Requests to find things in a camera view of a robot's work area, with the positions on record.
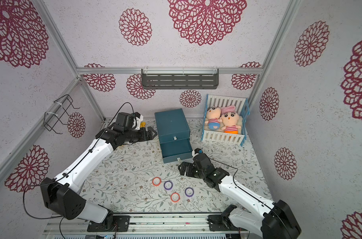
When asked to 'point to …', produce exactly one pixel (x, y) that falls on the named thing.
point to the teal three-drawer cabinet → (174, 135)
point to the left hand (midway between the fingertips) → (150, 135)
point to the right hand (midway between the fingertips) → (187, 169)
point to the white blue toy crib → (242, 105)
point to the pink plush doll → (213, 114)
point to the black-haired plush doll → (229, 119)
